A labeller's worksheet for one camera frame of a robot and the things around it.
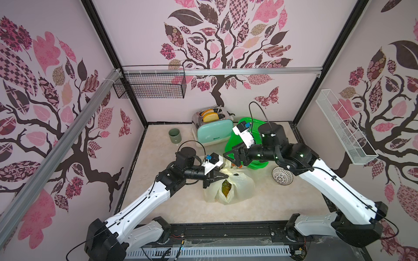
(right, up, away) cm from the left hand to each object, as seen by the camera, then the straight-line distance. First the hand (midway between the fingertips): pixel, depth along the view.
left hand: (225, 178), depth 66 cm
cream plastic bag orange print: (+7, -3, -1) cm, 8 cm away
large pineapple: (0, -4, +1) cm, 4 cm away
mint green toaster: (-5, +20, +32) cm, 38 cm away
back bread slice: (-9, +34, +34) cm, 49 cm away
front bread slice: (-6, +30, +31) cm, 44 cm away
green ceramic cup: (-30, +18, +40) cm, 53 cm away
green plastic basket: (+19, +2, +22) cm, 29 cm away
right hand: (+2, +10, -4) cm, 11 cm away
